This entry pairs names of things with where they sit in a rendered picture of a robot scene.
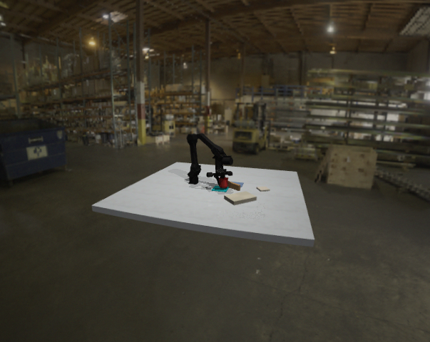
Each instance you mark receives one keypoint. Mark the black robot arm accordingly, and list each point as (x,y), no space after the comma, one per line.
(219,155)

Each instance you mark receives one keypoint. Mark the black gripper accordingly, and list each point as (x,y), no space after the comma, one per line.
(210,174)

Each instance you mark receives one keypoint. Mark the beige flat rectangular slab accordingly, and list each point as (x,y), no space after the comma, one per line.
(240,198)

